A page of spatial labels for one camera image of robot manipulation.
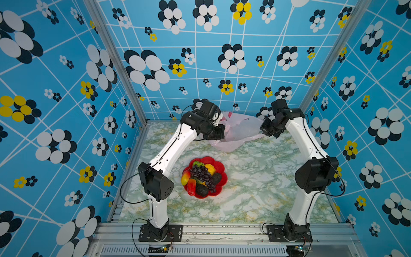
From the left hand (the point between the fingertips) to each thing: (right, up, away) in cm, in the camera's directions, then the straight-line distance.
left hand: (226, 135), depth 77 cm
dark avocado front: (-12, -28, +4) cm, 31 cm away
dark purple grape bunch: (-12, -20, +8) cm, 24 cm away
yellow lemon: (-7, -19, +11) cm, 23 cm away
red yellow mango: (-21, -22, +6) cm, 31 cm away
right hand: (+22, +2, +11) cm, 25 cm away
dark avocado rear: (-4, -23, +9) cm, 25 cm away
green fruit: (-14, -16, +13) cm, 25 cm away
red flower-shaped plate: (-2, -19, +15) cm, 24 cm away
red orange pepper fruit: (-17, -26, +4) cm, 32 cm away
